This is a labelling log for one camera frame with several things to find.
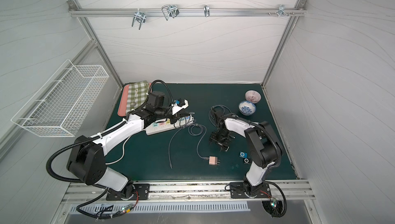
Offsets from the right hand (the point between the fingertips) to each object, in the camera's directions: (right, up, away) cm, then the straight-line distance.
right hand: (213, 145), depth 89 cm
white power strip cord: (-52, -4, -3) cm, 52 cm away
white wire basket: (-71, +23, -22) cm, 78 cm away
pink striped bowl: (+31, +30, +22) cm, 48 cm away
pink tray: (-63, +19, +16) cm, 67 cm away
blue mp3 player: (+16, -4, -5) cm, 17 cm away
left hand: (-14, +21, -10) cm, 27 cm away
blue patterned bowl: (+24, +21, +15) cm, 36 cm away
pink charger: (-1, -6, -8) cm, 10 cm away
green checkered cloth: (-56, +32, +26) cm, 69 cm away
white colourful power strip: (-31, +11, +4) cm, 34 cm away
